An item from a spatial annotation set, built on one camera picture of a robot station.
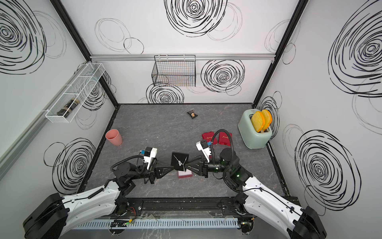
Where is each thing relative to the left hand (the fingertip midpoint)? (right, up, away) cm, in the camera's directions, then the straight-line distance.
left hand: (172, 170), depth 63 cm
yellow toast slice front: (+47, +21, +22) cm, 56 cm away
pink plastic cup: (-41, +11, +29) cm, 52 cm away
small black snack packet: (+8, +25, +49) cm, 55 cm away
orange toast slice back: (+51, +22, +19) cm, 59 cm away
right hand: (+6, +1, 0) cm, 6 cm away
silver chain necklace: (+3, +3, 0) cm, 5 cm away
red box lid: (+19, +10, +33) cm, 39 cm away
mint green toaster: (+44, +10, +23) cm, 50 cm away
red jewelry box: (+3, -10, +20) cm, 22 cm away
